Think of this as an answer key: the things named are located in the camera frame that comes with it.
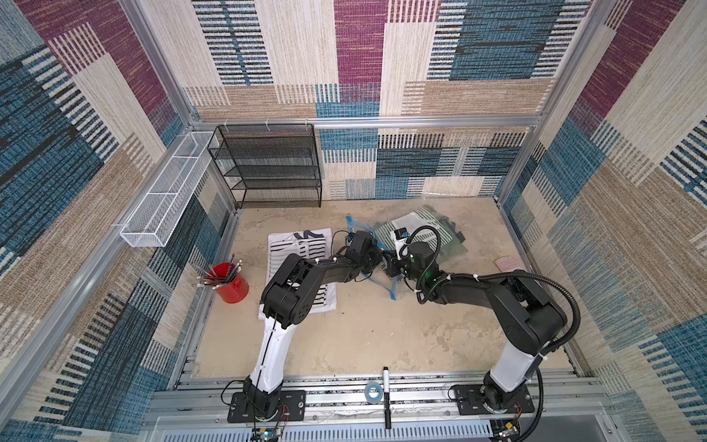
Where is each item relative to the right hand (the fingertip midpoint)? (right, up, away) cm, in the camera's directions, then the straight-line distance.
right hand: (387, 255), depth 94 cm
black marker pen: (-2, -36, -20) cm, 42 cm away
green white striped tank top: (+8, +10, -16) cm, 20 cm away
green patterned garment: (+24, +1, +9) cm, 25 cm away
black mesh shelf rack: (-44, +34, +14) cm, 58 cm away
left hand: (+1, 0, +6) cm, 7 cm away
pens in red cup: (-55, -7, -8) cm, 56 cm away
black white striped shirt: (-26, +3, +11) cm, 28 cm away
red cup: (-49, -9, -8) cm, 51 cm away
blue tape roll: (-6, -36, -17) cm, 41 cm away
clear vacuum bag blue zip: (0, -9, -3) cm, 10 cm away
